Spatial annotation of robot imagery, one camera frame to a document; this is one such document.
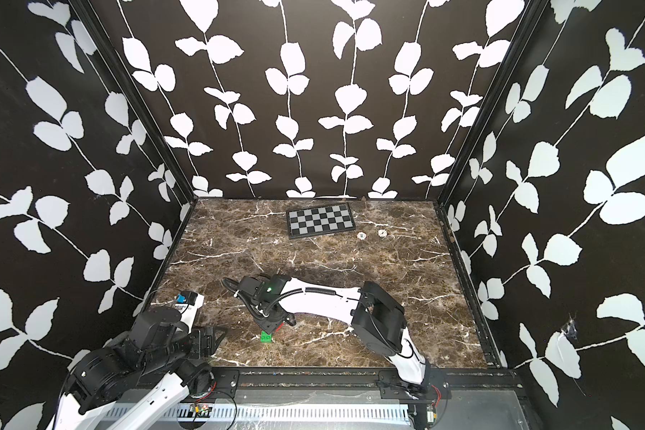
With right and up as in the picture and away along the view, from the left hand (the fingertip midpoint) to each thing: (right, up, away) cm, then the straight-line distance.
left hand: (218, 328), depth 68 cm
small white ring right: (+51, +23, +43) cm, 70 cm away
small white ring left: (+42, +22, +42) cm, 63 cm away
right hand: (+10, -2, +12) cm, 16 cm away
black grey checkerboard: (+24, +28, +43) cm, 57 cm away
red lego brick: (+15, -2, +5) cm, 16 cm away
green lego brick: (+9, -9, +14) cm, 18 cm away
